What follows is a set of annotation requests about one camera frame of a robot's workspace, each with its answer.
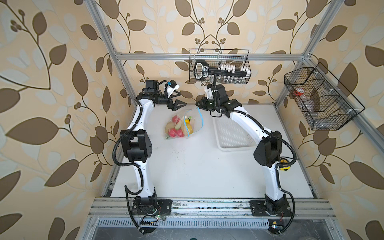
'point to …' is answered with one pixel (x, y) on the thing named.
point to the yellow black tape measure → (284, 167)
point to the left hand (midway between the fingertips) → (183, 96)
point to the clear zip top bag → (183, 125)
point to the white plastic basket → (231, 136)
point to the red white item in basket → (299, 91)
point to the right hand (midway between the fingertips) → (196, 104)
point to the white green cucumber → (178, 124)
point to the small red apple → (175, 119)
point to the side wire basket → (326, 104)
